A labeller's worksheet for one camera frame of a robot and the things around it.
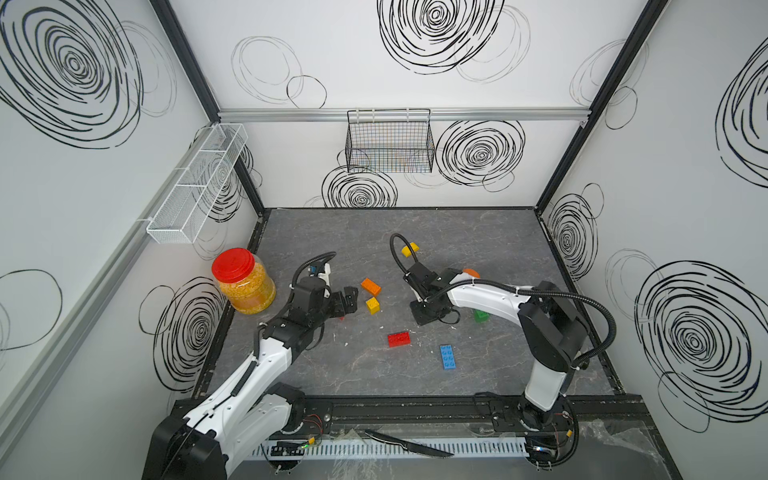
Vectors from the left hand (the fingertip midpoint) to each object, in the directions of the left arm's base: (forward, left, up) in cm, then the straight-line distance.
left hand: (344, 292), depth 83 cm
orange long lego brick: (+9, -6, -11) cm, 15 cm away
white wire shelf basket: (+8, +39, +20) cm, 45 cm away
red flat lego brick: (-9, -16, -11) cm, 21 cm away
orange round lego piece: (+14, -40, -10) cm, 44 cm away
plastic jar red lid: (+1, +27, +3) cm, 28 cm away
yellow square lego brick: (+1, -8, -10) cm, 13 cm away
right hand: (-2, -23, -10) cm, 25 cm away
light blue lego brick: (-13, -29, -11) cm, 34 cm away
